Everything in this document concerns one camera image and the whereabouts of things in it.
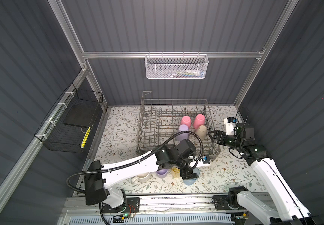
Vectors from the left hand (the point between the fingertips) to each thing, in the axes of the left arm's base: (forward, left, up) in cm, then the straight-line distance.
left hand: (197, 167), depth 68 cm
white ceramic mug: (0, +29, -12) cm, 31 cm away
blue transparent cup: (-2, +1, -17) cm, 17 cm away
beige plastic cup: (+24, -9, -6) cm, 27 cm away
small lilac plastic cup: (+5, +17, -19) cm, 26 cm away
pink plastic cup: (+34, -1, -4) cm, 34 cm away
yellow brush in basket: (+15, +55, +8) cm, 58 cm away
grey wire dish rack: (+43, +14, -18) cm, 49 cm away
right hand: (+16, -13, +4) cm, 21 cm away
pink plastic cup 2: (+33, -10, -5) cm, 35 cm away
